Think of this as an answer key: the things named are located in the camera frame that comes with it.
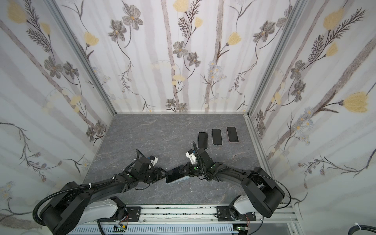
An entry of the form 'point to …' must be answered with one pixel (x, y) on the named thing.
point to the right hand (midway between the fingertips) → (176, 169)
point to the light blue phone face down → (217, 137)
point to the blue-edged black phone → (217, 136)
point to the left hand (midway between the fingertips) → (165, 172)
